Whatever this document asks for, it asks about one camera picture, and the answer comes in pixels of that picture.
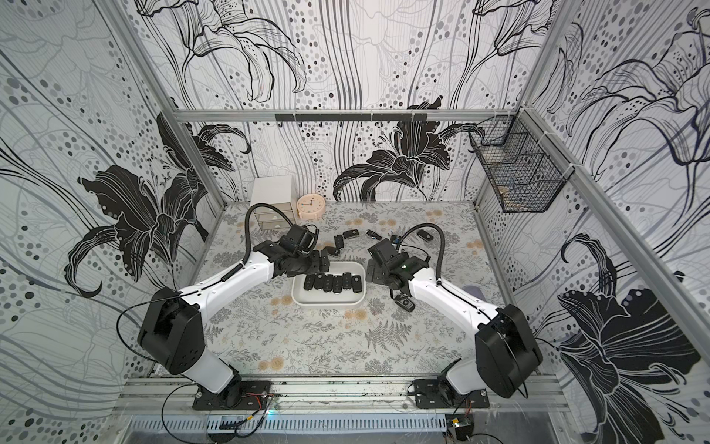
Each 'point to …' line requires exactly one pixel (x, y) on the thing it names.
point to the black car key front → (328, 282)
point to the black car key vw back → (350, 233)
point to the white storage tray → (302, 297)
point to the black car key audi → (332, 249)
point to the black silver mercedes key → (373, 235)
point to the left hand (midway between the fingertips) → (319, 269)
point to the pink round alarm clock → (311, 206)
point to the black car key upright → (338, 241)
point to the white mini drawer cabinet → (276, 191)
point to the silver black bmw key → (405, 302)
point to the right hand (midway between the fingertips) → (386, 270)
